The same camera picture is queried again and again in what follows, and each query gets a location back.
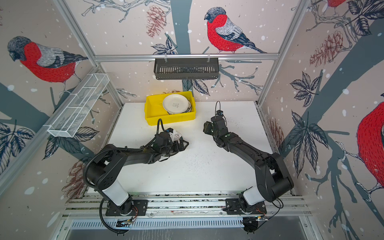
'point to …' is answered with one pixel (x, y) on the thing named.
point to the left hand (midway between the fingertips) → (184, 144)
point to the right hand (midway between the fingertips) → (206, 125)
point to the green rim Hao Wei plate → (188, 110)
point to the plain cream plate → (175, 103)
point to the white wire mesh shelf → (69, 117)
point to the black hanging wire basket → (195, 68)
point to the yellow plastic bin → (156, 114)
